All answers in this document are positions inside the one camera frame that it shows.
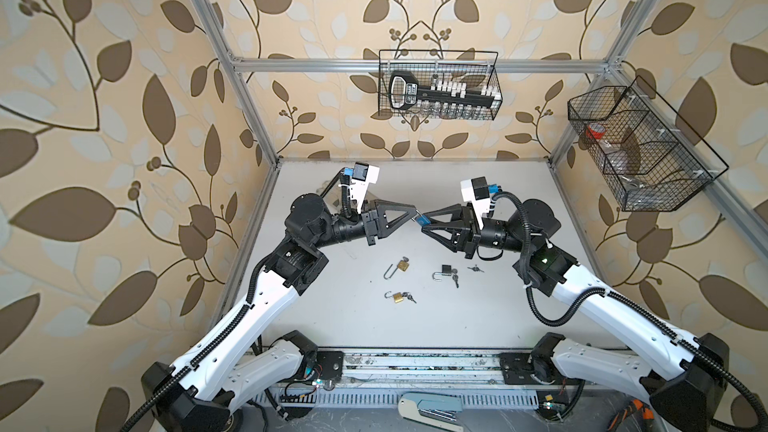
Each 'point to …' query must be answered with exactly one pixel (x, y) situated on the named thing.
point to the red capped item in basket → (595, 130)
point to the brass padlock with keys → (399, 296)
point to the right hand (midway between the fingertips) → (425, 225)
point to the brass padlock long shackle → (401, 265)
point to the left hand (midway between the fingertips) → (416, 216)
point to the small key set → (476, 268)
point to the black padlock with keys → (447, 270)
